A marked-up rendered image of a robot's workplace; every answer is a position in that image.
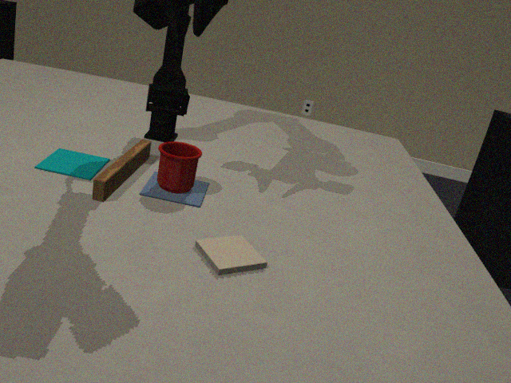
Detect tan flat square slab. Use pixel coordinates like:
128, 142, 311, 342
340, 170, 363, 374
194, 235, 267, 275

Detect dark red cup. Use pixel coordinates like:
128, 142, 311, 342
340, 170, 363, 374
157, 141, 202, 193

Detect brown wooden beam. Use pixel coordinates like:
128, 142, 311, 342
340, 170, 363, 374
92, 140, 152, 203

